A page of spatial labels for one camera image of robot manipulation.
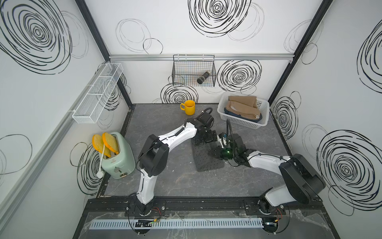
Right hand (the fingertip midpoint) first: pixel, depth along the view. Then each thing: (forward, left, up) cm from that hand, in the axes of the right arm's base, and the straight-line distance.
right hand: (208, 154), depth 84 cm
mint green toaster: (-11, +45, +8) cm, 47 cm away
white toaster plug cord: (-14, +54, +6) cm, 56 cm away
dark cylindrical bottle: (+37, +5, +25) cm, 45 cm away
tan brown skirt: (+39, -27, 0) cm, 48 cm away
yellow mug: (+38, +13, 0) cm, 40 cm away
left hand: (+8, -2, +1) cm, 8 cm away
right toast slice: (-1, +51, +13) cm, 52 cm away
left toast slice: (-3, +56, +14) cm, 58 cm away
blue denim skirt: (+28, -30, -1) cm, 41 cm away
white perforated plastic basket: (+40, -43, -3) cm, 59 cm away
